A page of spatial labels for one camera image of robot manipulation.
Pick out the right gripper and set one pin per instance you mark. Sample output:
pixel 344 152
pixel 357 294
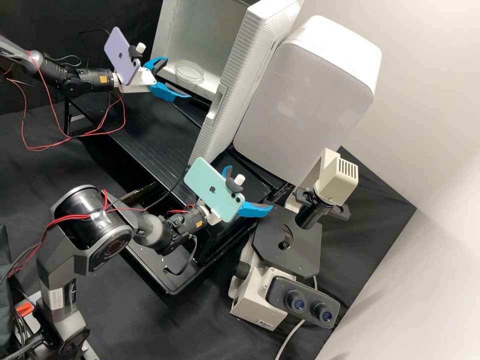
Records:
pixel 213 220

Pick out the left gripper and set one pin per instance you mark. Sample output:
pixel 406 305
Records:
pixel 140 82

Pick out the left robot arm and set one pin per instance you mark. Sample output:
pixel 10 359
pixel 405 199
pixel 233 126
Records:
pixel 86 78

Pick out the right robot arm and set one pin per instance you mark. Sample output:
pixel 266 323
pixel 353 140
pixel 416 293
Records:
pixel 93 225

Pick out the petri dish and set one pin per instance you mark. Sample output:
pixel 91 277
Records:
pixel 189 71

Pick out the white incubator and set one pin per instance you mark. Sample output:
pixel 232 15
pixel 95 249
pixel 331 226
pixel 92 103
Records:
pixel 165 30

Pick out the incubator door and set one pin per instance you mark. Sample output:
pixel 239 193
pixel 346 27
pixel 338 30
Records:
pixel 240 75

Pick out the cream microscope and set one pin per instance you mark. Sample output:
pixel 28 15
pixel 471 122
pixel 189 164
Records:
pixel 258 285

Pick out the black tray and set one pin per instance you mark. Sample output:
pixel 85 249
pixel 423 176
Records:
pixel 157 270

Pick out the white box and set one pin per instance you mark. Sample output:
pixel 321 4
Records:
pixel 300 93

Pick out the right wrist camera phone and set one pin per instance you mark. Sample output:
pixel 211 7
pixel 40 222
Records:
pixel 213 187

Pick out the wrist camera phone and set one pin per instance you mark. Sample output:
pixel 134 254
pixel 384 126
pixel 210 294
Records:
pixel 122 52
pixel 213 187

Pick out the left wrist camera phone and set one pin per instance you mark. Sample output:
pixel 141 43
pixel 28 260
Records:
pixel 122 52

